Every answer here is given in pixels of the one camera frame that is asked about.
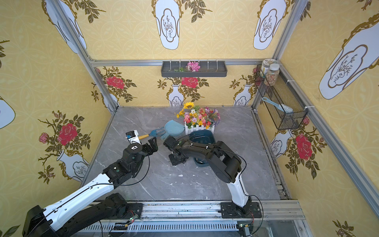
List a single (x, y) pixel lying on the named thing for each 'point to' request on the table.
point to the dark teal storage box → (205, 136)
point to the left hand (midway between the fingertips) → (144, 139)
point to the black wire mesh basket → (282, 93)
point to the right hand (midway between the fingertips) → (178, 157)
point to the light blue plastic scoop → (173, 128)
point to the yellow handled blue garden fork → (158, 132)
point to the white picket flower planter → (197, 118)
